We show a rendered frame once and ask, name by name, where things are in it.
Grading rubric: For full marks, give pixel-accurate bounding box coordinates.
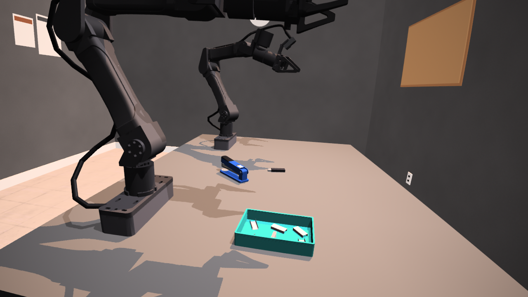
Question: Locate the teal rectangular tray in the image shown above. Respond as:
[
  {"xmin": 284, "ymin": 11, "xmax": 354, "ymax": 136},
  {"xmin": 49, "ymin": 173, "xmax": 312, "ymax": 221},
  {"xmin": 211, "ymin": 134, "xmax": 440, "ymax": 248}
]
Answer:
[{"xmin": 235, "ymin": 209, "xmax": 315, "ymax": 257}]

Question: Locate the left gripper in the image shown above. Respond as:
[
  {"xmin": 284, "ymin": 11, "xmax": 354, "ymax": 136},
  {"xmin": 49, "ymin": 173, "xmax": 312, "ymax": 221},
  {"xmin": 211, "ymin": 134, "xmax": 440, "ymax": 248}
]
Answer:
[{"xmin": 263, "ymin": 39, "xmax": 301, "ymax": 73}]

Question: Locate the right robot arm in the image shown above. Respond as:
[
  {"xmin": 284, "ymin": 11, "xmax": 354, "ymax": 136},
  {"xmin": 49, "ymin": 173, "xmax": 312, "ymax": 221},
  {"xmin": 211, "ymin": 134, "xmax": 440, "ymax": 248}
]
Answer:
[{"xmin": 53, "ymin": 0, "xmax": 256, "ymax": 218}]

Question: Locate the white rectangular block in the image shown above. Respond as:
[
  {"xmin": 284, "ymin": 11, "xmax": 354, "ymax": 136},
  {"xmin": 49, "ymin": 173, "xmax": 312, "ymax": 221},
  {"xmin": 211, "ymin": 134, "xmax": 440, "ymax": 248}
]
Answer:
[
  {"xmin": 293, "ymin": 226, "xmax": 308, "ymax": 237},
  {"xmin": 250, "ymin": 220, "xmax": 259, "ymax": 230},
  {"xmin": 271, "ymin": 224, "xmax": 287, "ymax": 234}
]

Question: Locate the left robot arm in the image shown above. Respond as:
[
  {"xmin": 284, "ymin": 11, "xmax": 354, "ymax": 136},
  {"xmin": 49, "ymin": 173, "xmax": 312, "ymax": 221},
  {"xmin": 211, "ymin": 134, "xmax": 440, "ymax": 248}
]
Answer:
[{"xmin": 198, "ymin": 28, "xmax": 274, "ymax": 142}]

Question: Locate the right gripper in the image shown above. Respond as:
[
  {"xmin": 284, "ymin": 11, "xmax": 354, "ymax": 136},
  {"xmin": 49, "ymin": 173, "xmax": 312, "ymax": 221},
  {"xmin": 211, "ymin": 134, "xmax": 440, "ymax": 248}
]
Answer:
[{"xmin": 254, "ymin": 0, "xmax": 348, "ymax": 34}]

